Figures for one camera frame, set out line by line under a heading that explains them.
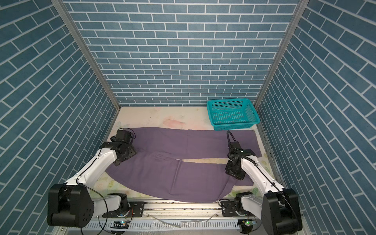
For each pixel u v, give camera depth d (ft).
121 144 2.04
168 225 2.30
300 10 2.37
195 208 2.47
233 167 2.27
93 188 1.37
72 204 1.29
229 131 2.62
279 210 1.34
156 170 2.79
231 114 3.45
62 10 2.32
